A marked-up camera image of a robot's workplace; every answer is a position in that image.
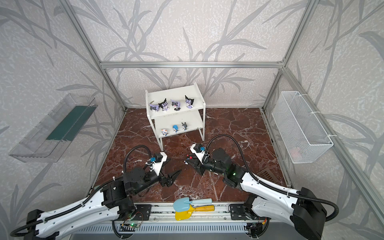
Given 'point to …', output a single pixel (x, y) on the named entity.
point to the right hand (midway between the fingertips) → (189, 153)
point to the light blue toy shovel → (182, 204)
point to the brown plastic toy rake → (267, 174)
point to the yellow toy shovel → (184, 215)
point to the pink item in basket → (294, 152)
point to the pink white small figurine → (164, 132)
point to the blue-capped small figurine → (175, 128)
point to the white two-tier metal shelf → (192, 111)
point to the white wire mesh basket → (305, 139)
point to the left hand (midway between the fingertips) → (178, 162)
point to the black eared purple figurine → (155, 108)
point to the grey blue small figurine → (184, 126)
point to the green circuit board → (133, 225)
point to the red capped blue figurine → (189, 157)
